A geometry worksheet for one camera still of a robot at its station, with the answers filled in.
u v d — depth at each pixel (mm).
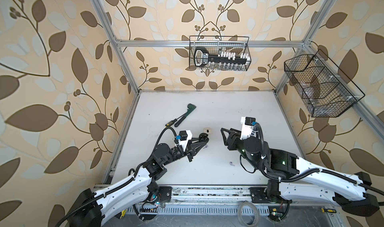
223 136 615
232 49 945
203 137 666
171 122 1010
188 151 609
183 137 572
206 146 910
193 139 656
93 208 414
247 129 557
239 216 665
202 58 845
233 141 547
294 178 438
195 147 632
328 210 691
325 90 732
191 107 1085
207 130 961
